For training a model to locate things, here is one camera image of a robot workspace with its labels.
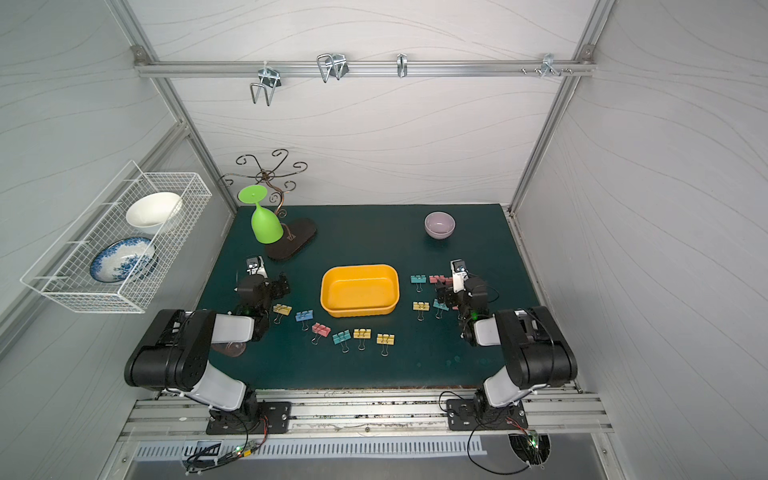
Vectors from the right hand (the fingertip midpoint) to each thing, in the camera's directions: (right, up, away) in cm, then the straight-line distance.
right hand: (458, 275), depth 95 cm
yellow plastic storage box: (-31, -5, 0) cm, 32 cm away
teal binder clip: (-13, -2, +4) cm, 13 cm away
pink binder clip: (-8, -2, +4) cm, 9 cm away
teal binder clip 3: (-36, -17, -10) cm, 41 cm away
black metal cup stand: (-57, +15, +20) cm, 62 cm away
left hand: (-61, 0, -1) cm, 61 cm away
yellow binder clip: (-13, -10, -3) cm, 16 cm away
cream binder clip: (-56, -10, -4) cm, 57 cm away
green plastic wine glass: (-58, +15, -9) cm, 61 cm away
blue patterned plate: (-81, +7, -30) cm, 86 cm away
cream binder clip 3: (-23, -17, -11) cm, 31 cm away
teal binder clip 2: (-6, -9, -4) cm, 12 cm away
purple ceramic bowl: (-3, +17, +17) cm, 25 cm away
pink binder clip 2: (-5, 0, -10) cm, 11 cm away
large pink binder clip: (-42, -16, -8) cm, 46 cm away
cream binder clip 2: (-30, -16, -9) cm, 35 cm away
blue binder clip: (-49, -12, -6) cm, 50 cm away
